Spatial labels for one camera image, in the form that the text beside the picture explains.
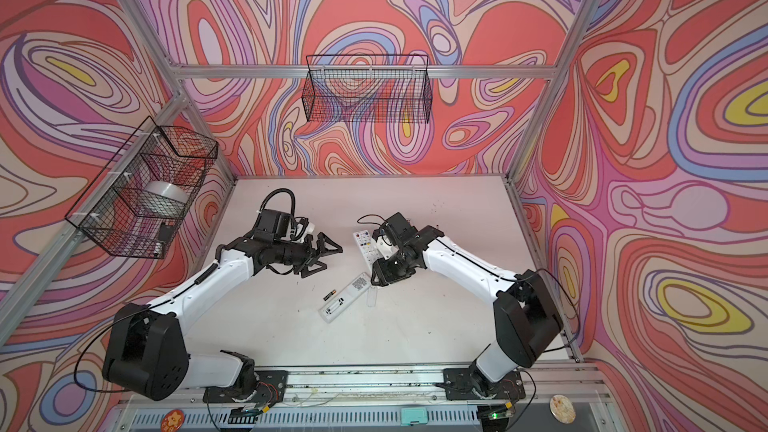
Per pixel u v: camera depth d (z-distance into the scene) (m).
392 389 0.74
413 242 0.61
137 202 0.74
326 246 0.74
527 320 0.43
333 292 0.89
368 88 0.95
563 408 0.70
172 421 0.69
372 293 0.89
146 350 0.41
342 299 0.86
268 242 0.66
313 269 0.79
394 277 0.72
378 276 0.73
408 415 0.65
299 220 0.82
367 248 0.84
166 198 0.70
